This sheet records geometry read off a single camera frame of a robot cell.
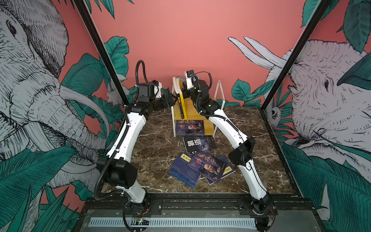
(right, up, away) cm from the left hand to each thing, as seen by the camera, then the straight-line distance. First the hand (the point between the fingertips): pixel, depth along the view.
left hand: (173, 97), depth 76 cm
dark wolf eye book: (+15, -28, +22) cm, 39 cm away
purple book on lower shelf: (+9, -17, +26) cm, 32 cm away
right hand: (+4, +10, +1) cm, 10 cm away
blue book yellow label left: (+3, -42, +10) cm, 44 cm away
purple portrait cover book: (+21, -41, +10) cm, 47 cm away
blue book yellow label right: (+33, -42, +11) cm, 55 cm away
